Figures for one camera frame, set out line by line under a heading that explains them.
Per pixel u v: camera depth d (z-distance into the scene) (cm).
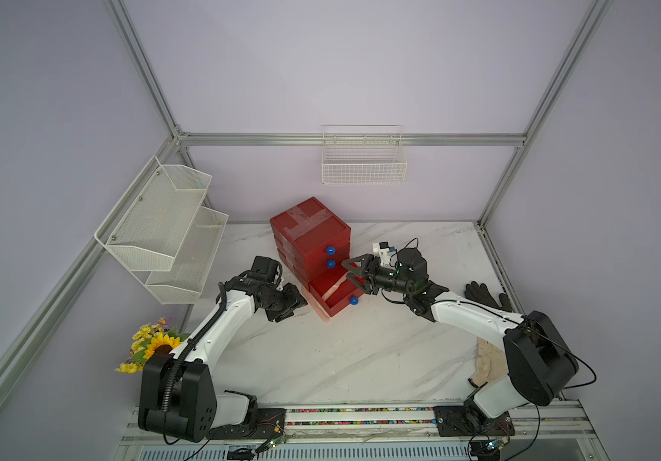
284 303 74
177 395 41
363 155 95
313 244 86
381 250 78
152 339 61
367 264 72
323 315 93
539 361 44
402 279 67
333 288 98
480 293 98
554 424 74
